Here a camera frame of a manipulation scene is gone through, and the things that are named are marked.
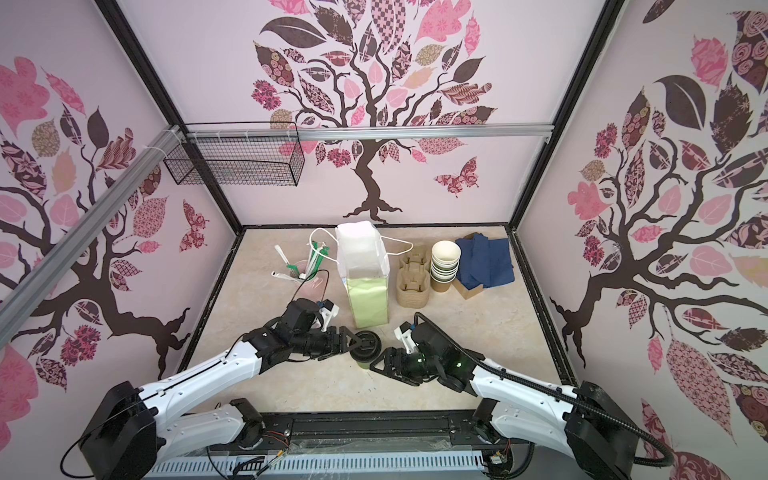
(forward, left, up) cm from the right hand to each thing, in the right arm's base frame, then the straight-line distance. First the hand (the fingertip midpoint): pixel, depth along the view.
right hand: (378, 369), depth 74 cm
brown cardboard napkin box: (+29, -27, -6) cm, 40 cm away
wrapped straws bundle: (+33, +19, +8) cm, 39 cm away
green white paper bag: (+37, +6, -8) cm, 38 cm away
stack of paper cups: (+28, -20, +7) cm, 35 cm away
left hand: (+5, +7, 0) cm, 9 cm away
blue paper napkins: (+39, -36, -6) cm, 53 cm away
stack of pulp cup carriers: (+28, -11, -1) cm, 30 cm away
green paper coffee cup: (+3, +4, -7) cm, 9 cm away
